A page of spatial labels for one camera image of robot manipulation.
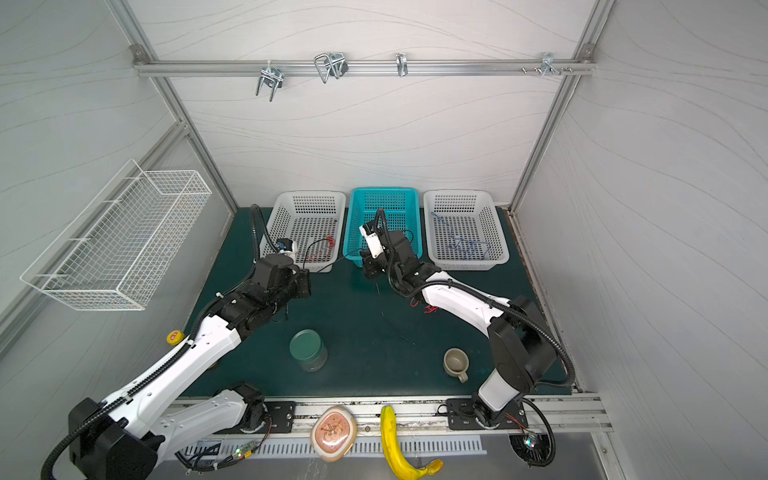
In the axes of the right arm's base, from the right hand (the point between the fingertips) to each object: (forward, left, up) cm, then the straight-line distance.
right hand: (368, 242), depth 84 cm
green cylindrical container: (-27, +13, -10) cm, 32 cm away
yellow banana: (-49, -11, -16) cm, 53 cm away
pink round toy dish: (-44, +5, -17) cm, 47 cm away
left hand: (-9, +15, 0) cm, 18 cm away
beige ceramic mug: (-25, -26, -21) cm, 42 cm away
